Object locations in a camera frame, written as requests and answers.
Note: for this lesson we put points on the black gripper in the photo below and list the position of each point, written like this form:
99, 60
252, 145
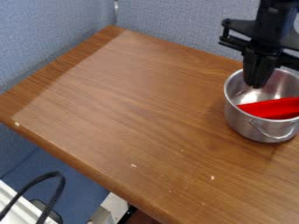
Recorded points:
263, 38

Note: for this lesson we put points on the white table frame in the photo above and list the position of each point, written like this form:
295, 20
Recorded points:
109, 211

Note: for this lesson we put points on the red star-shaped block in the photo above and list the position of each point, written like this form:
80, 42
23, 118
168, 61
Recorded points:
283, 108

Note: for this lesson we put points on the metal pot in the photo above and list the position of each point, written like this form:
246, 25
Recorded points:
252, 127

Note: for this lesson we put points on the white radiator panel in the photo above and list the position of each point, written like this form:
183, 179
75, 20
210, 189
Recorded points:
25, 210

